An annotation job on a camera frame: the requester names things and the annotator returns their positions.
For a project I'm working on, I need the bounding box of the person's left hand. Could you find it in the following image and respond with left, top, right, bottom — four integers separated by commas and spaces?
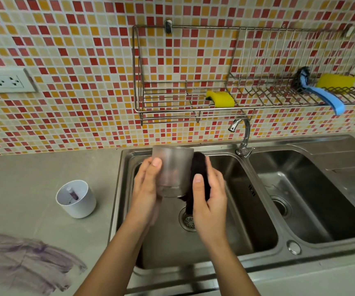
125, 157, 163, 227

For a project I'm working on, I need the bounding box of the person's right hand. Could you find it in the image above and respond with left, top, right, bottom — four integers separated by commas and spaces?
192, 156, 228, 241

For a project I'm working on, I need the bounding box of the clear blender cup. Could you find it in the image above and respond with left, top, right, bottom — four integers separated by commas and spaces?
151, 145, 195, 198

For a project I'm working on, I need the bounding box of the black cloth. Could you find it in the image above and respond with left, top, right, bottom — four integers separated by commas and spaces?
182, 152, 212, 215

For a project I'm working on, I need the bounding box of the white blender base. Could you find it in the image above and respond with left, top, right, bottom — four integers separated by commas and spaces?
56, 180, 97, 219

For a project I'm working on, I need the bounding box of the small yellow sponge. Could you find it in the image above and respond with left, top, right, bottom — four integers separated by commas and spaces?
205, 90, 235, 108

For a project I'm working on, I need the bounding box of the person's left forearm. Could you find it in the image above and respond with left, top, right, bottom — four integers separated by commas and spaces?
74, 218, 153, 296

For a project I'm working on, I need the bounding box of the person's right forearm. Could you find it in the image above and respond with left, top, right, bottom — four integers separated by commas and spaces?
208, 234, 261, 296

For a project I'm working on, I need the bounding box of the metal sink drain strainer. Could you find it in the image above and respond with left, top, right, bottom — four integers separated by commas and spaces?
179, 206, 198, 233
270, 195, 293, 218

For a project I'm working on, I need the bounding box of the round metal sink cap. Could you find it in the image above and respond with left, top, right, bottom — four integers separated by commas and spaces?
286, 240, 302, 256

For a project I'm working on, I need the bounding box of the chrome faucet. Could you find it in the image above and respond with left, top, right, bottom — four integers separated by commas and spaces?
228, 118, 255, 159

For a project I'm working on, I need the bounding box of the stainless steel double sink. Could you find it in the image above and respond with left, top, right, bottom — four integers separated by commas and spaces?
108, 134, 355, 296

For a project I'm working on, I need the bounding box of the large yellow sponge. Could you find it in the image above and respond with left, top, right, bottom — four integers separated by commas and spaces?
315, 73, 355, 93

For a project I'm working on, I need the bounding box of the metal wire dish rack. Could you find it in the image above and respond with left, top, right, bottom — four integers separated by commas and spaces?
132, 20, 355, 125

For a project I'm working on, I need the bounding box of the blue handled dish brush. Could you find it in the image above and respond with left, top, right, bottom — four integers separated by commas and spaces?
291, 67, 346, 116

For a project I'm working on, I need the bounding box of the white wall socket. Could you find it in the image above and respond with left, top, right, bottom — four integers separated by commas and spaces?
0, 67, 38, 93

